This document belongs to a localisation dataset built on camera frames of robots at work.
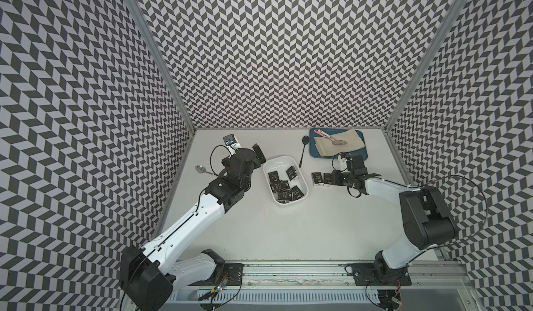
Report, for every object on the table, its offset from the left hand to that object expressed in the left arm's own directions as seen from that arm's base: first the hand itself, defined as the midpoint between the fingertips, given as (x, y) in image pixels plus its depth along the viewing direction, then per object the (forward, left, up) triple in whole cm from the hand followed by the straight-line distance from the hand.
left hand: (247, 151), depth 76 cm
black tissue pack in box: (-2, -12, -22) cm, 25 cm away
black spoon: (+26, -26, -24) cm, 45 cm away
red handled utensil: (+26, -42, -25) cm, 55 cm away
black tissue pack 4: (+3, -9, -24) cm, 25 cm away
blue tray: (+34, -42, -26) cm, 61 cm away
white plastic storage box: (+8, -13, -20) cm, 25 cm away
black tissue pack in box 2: (-8, -14, -21) cm, 27 cm away
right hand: (+2, -37, -24) cm, 44 cm away
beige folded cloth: (+25, -49, -24) cm, 60 cm away
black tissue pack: (+2, -30, -24) cm, 38 cm away
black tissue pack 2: (+2, -35, -22) cm, 41 cm away
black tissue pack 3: (+4, -18, -22) cm, 29 cm away
